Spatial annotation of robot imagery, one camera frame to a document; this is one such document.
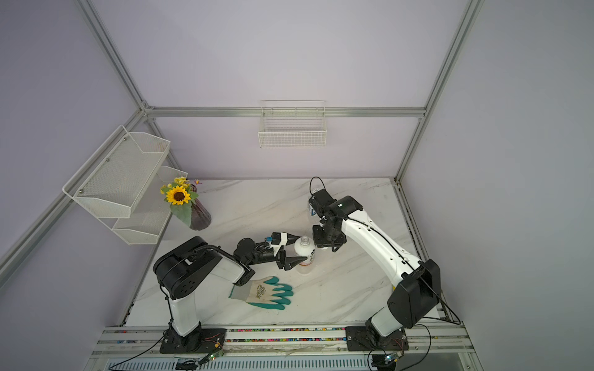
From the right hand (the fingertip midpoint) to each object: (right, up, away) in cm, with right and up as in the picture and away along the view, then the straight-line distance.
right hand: (325, 246), depth 79 cm
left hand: (-7, -1, +1) cm, 7 cm away
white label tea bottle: (-7, 0, -4) cm, 8 cm away
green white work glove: (-21, -18, +3) cm, 28 cm away
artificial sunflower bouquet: (-53, +18, +3) cm, 56 cm away
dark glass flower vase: (-51, +9, +17) cm, 55 cm away
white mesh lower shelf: (-70, +11, +14) cm, 73 cm away
